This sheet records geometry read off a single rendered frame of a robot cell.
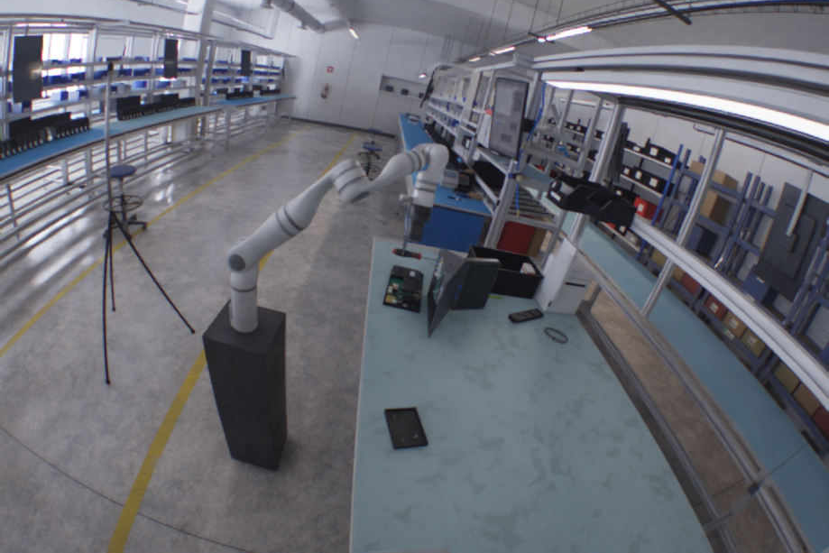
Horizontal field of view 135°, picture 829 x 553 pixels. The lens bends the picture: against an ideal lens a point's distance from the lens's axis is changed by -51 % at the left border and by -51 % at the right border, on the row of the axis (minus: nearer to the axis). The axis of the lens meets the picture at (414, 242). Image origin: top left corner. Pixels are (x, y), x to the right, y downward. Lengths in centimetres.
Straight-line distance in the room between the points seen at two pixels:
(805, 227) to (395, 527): 217
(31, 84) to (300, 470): 353
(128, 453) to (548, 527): 185
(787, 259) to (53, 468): 389
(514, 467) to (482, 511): 15
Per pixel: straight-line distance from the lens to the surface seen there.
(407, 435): 85
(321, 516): 180
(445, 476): 82
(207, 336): 127
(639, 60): 84
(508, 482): 87
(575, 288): 151
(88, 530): 200
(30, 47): 371
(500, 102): 237
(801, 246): 223
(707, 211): 483
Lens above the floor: 169
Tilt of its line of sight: 24 degrees down
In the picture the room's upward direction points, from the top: 14 degrees clockwise
